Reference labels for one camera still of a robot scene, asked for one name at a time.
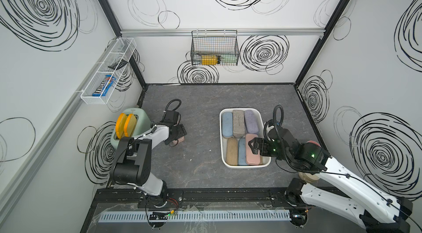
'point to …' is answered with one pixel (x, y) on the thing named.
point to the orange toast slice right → (129, 125)
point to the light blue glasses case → (242, 152)
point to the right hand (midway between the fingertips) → (256, 145)
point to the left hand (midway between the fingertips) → (177, 134)
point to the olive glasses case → (232, 151)
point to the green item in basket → (228, 59)
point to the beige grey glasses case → (238, 123)
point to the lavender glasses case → (251, 122)
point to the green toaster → (143, 123)
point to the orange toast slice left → (120, 125)
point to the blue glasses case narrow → (227, 125)
